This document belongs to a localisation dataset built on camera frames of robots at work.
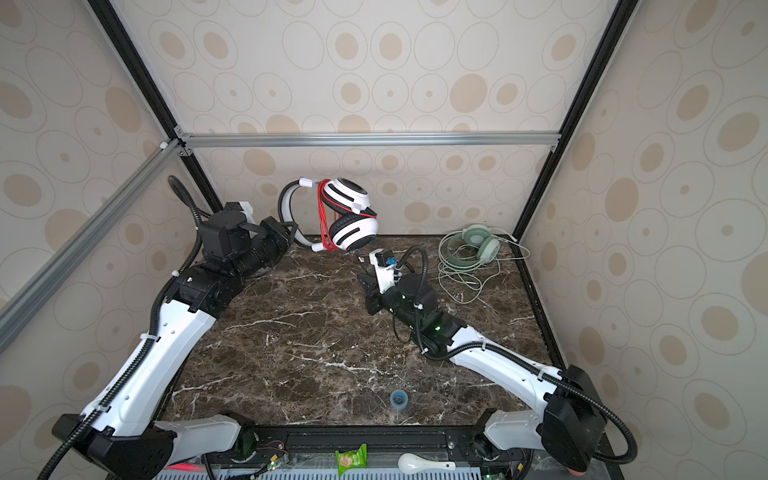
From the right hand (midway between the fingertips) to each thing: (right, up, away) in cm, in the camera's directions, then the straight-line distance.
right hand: (361, 276), depth 71 cm
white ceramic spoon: (+12, -44, -1) cm, 46 cm away
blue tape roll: (+10, -34, +10) cm, 36 cm away
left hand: (-12, +13, -7) cm, 19 cm away
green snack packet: (-2, -43, -1) cm, 43 cm away
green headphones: (+39, +10, +44) cm, 60 cm away
